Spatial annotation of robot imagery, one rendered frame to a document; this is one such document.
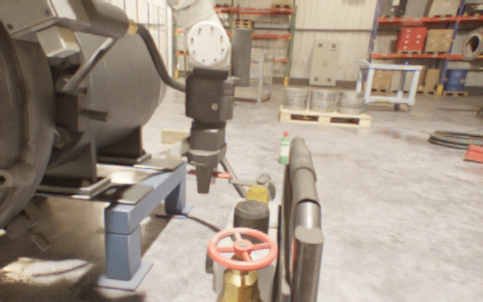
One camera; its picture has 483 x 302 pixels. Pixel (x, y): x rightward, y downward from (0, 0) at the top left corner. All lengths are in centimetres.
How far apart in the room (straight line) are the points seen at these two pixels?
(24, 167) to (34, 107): 11
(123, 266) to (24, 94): 62
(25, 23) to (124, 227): 61
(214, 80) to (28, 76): 33
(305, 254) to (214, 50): 35
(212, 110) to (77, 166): 71
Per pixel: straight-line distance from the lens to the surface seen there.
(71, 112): 75
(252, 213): 40
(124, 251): 109
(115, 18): 83
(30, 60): 71
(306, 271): 29
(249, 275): 35
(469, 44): 731
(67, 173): 121
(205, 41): 52
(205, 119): 54
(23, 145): 73
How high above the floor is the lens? 68
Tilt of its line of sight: 15 degrees down
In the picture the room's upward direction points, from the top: 3 degrees clockwise
